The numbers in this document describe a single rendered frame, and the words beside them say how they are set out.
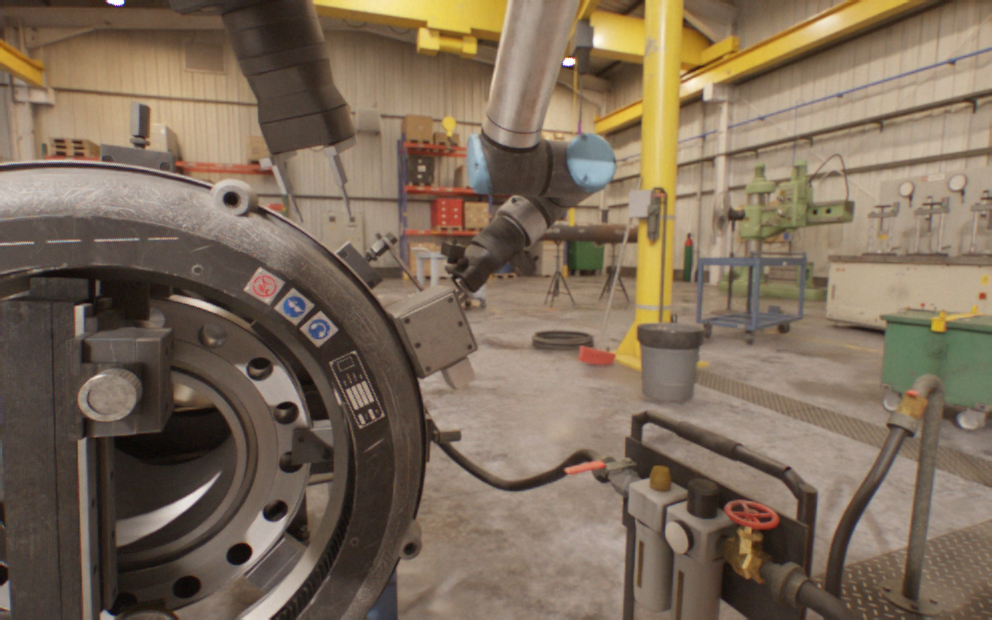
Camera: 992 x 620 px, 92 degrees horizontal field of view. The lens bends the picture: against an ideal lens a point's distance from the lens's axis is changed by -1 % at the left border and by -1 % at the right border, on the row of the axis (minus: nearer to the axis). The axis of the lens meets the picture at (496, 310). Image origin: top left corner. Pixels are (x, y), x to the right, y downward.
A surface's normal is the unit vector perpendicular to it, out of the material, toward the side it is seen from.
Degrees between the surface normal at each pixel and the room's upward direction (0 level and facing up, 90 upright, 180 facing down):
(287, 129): 114
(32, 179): 46
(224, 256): 90
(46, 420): 90
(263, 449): 90
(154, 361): 90
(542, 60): 134
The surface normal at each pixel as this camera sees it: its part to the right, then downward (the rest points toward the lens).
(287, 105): -0.14, 0.46
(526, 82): -0.09, 0.75
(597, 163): 0.36, -0.07
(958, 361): -0.87, 0.06
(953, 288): -0.99, 0.02
